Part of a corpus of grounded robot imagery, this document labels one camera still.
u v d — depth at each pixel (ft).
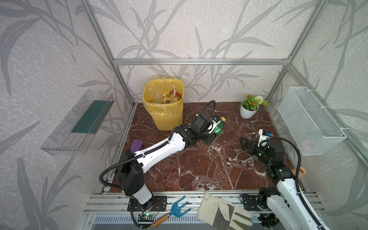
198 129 1.92
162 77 3.15
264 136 2.27
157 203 2.37
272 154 1.96
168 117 2.82
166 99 3.17
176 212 2.33
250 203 2.42
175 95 3.13
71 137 2.08
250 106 3.30
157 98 3.15
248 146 2.32
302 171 2.41
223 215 2.27
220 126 2.53
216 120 2.22
